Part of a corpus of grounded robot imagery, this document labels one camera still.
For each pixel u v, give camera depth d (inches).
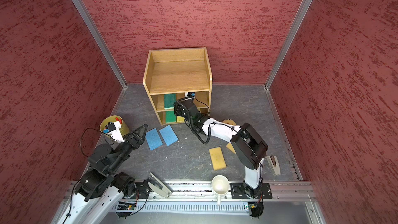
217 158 32.7
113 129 23.1
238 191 29.1
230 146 34.5
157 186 30.5
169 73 32.7
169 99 34.7
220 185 29.9
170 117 38.3
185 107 24.8
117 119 33.6
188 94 30.3
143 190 28.9
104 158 19.2
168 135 36.3
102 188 19.5
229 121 38.3
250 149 19.4
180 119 38.0
